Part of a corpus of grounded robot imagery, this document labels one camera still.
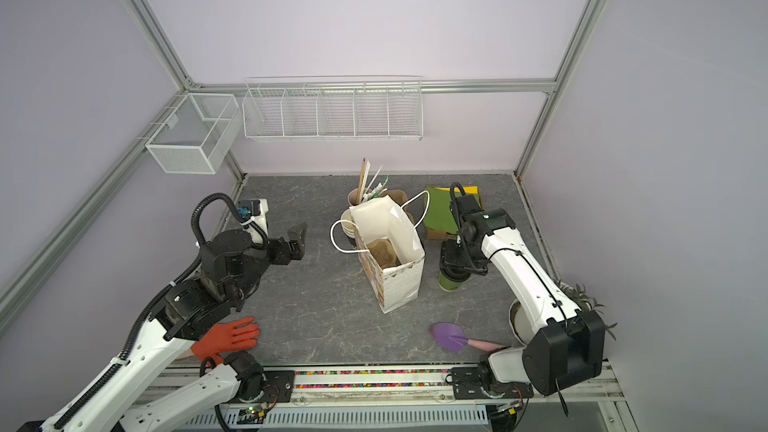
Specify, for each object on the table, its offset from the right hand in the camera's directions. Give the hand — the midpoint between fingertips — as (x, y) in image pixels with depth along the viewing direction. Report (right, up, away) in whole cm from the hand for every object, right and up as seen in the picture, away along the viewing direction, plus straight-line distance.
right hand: (458, 267), depth 79 cm
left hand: (-41, +11, -12) cm, 45 cm away
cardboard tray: (-2, +6, +21) cm, 22 cm away
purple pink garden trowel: (-1, -20, +2) cm, 20 cm away
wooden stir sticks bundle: (-26, +21, +22) cm, 40 cm away
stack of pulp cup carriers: (-16, +19, +1) cm, 25 cm away
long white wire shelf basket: (-39, +50, +23) cm, 68 cm away
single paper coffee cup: (-2, -6, +5) cm, 8 cm away
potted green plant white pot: (+18, -18, +3) cm, 26 cm away
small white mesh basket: (-85, +41, +23) cm, 97 cm away
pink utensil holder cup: (-31, +19, +23) cm, 44 cm away
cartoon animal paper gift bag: (-17, -4, -5) cm, 18 cm away
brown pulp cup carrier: (-20, +1, +16) cm, 26 cm away
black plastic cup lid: (-1, -1, 0) cm, 2 cm away
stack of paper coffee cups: (-32, +11, +12) cm, 36 cm away
